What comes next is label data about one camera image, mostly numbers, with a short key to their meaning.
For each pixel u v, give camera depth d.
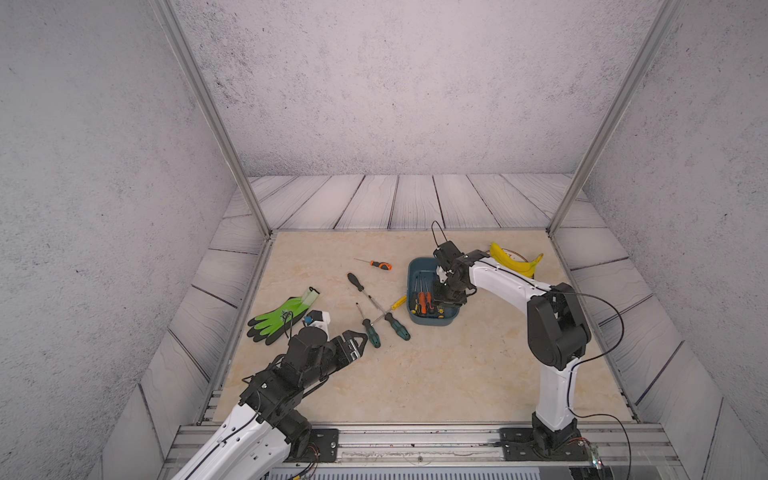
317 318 0.69
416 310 0.96
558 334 0.51
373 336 0.90
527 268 1.02
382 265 1.08
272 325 0.94
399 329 0.91
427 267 1.07
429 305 0.96
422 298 0.99
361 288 1.04
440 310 0.96
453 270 0.71
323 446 0.73
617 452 0.74
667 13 0.70
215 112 0.87
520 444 0.73
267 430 0.50
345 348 0.65
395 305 0.99
